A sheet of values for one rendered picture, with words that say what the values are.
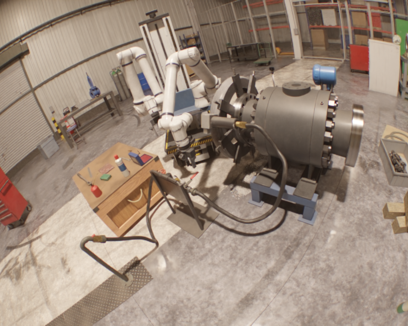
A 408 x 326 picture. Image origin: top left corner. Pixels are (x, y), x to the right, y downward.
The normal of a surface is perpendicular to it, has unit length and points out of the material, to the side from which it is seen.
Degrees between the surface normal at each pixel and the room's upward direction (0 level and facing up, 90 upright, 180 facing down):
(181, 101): 90
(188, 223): 0
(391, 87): 90
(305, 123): 57
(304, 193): 0
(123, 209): 90
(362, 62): 90
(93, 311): 0
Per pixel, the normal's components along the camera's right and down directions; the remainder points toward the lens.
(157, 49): 0.12, 0.56
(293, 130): -0.67, 0.26
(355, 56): -0.57, 0.60
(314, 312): -0.26, -0.78
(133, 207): 0.74, 0.22
